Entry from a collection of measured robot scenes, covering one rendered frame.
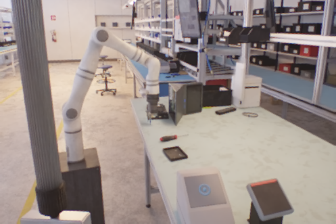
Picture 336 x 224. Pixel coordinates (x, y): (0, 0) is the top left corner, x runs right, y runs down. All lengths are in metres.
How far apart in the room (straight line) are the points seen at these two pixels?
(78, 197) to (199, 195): 0.92
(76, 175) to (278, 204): 1.02
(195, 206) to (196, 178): 0.08
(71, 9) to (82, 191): 11.58
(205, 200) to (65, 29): 12.28
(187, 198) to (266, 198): 0.22
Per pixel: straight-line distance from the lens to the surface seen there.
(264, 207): 0.82
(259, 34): 1.72
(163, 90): 3.22
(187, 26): 2.91
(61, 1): 12.87
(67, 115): 1.44
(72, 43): 12.81
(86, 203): 1.60
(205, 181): 0.80
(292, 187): 1.11
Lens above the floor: 1.56
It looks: 15 degrees down
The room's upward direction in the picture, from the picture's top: straight up
